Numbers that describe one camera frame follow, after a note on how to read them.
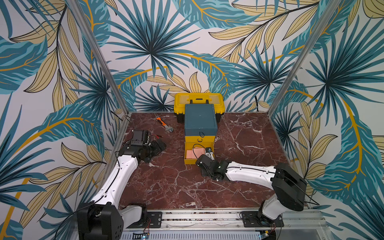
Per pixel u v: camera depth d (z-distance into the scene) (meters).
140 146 0.61
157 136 1.05
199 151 0.91
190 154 0.93
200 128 0.83
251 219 0.73
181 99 1.05
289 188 0.44
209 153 0.76
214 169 0.64
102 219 0.38
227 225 0.73
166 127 1.10
